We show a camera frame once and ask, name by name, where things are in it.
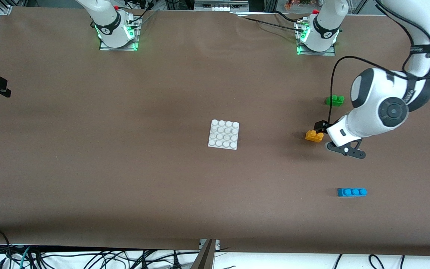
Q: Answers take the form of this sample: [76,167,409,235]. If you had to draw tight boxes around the black base cable bundle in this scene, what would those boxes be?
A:
[124,0,159,28]

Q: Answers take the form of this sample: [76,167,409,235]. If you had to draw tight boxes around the brown table cover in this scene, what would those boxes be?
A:
[0,7,430,257]

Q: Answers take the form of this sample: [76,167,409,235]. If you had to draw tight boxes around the aluminium corner frame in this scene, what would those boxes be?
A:
[0,0,27,15]

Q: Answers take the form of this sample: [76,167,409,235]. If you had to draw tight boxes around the teal cable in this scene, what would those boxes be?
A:
[18,246,32,269]

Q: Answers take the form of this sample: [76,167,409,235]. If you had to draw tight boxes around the aluminium frame profile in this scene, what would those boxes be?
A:
[191,239,220,269]

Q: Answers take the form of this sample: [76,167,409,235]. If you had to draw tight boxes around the yellow two-stud block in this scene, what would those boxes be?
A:
[305,130,324,143]

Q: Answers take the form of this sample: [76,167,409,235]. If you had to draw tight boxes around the black base power cable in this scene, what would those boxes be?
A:
[234,13,305,34]

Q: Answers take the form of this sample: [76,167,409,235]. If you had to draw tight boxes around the white studded base plate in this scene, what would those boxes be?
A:
[208,120,240,151]

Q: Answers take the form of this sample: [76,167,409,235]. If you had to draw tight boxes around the white power strip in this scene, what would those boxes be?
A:
[194,0,250,12]

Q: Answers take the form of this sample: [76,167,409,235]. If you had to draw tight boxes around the blue three-stud block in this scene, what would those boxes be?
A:
[337,188,368,198]

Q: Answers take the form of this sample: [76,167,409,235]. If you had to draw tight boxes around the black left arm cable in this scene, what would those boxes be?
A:
[330,0,430,126]

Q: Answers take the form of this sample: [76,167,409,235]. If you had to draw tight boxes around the tangled black cables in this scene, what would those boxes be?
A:
[32,248,200,269]

